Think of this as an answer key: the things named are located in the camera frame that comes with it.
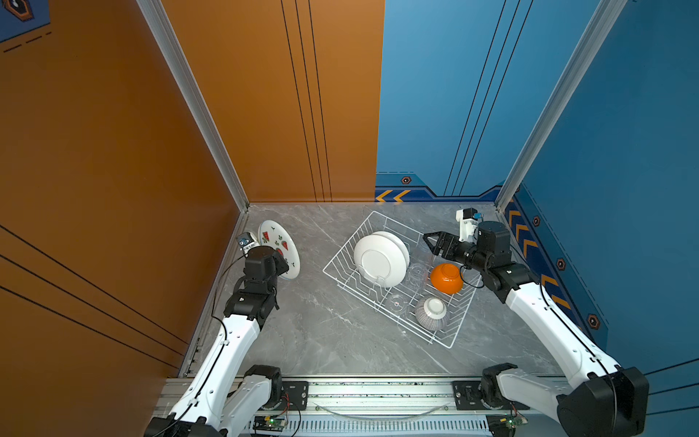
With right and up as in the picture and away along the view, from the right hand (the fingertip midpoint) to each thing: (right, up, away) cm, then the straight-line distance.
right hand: (429, 238), depth 77 cm
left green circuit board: (-44, -48, -7) cm, 66 cm away
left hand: (-46, -3, +1) cm, 46 cm away
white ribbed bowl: (+2, -23, +4) cm, 23 cm away
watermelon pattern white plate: (-47, +1, +7) cm, 48 cm away
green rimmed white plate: (-12, -15, +12) cm, 23 cm away
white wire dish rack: (-7, -20, +7) cm, 22 cm away
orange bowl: (+9, -13, +12) cm, 20 cm away
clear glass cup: (0, -14, +18) cm, 23 cm away
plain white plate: (-13, -6, +8) cm, 16 cm away
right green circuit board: (+20, -47, -8) cm, 51 cm away
